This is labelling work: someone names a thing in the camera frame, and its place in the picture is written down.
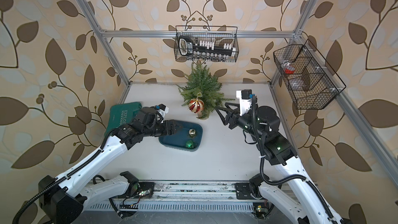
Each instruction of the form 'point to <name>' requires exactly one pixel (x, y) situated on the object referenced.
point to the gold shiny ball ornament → (192, 132)
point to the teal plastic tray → (188, 138)
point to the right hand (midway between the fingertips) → (220, 106)
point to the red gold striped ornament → (196, 106)
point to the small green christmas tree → (202, 84)
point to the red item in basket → (289, 70)
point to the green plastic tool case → (120, 114)
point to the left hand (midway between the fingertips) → (176, 125)
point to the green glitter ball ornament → (189, 144)
